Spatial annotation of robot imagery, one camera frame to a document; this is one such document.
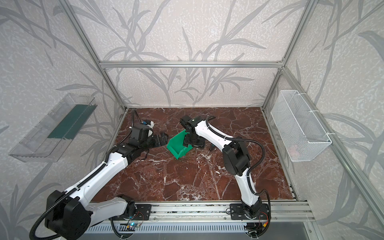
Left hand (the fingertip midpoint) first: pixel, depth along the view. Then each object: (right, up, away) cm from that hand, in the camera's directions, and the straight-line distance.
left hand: (164, 133), depth 82 cm
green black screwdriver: (+28, -10, +15) cm, 33 cm away
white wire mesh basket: (+63, 0, -21) cm, 66 cm away
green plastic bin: (+3, -10, +19) cm, 21 cm away
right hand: (+14, -6, +8) cm, 17 cm away
